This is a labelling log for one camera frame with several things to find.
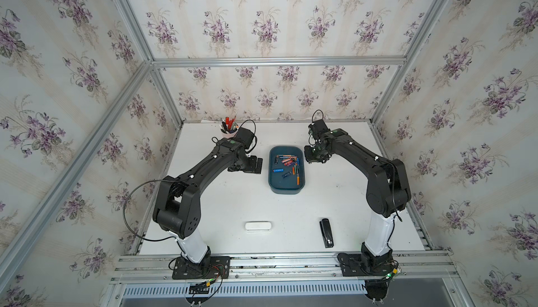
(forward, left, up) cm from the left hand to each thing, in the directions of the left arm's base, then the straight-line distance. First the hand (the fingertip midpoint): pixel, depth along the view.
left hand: (252, 169), depth 88 cm
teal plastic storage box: (+5, -15, -9) cm, 19 cm away
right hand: (+7, -26, -1) cm, 27 cm away
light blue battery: (+5, -12, -9) cm, 16 cm away
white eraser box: (-22, -3, -7) cm, 23 cm away
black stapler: (-23, -30, -10) cm, 39 cm away
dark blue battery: (+3, -16, -9) cm, 19 cm away
